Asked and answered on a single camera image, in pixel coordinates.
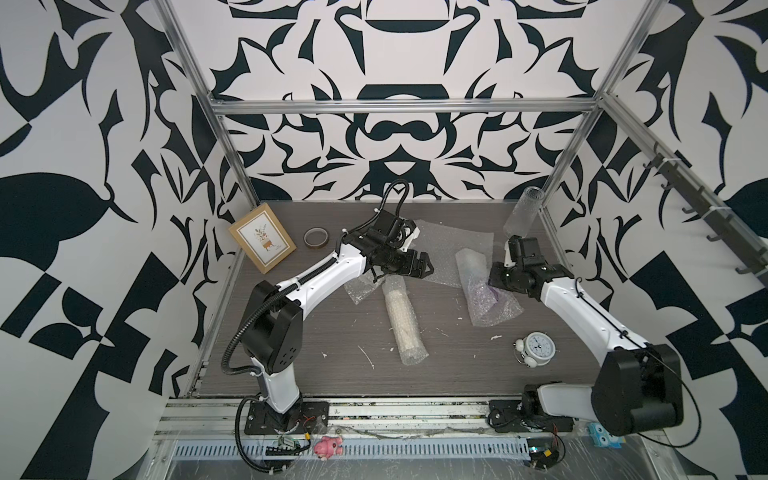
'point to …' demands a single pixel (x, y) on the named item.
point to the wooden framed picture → (263, 238)
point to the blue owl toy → (601, 438)
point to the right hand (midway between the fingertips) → (493, 271)
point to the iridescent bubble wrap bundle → (486, 304)
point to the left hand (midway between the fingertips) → (419, 263)
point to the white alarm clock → (536, 349)
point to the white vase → (410, 343)
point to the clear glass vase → (521, 216)
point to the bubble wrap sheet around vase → (441, 243)
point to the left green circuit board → (287, 446)
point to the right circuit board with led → (543, 452)
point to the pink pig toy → (328, 446)
